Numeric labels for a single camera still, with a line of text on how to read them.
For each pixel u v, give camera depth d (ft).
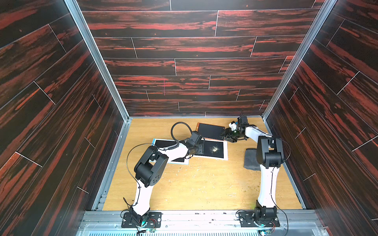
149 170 1.70
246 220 2.40
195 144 2.54
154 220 2.40
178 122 2.96
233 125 3.33
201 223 2.39
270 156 2.00
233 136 3.13
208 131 3.68
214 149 3.32
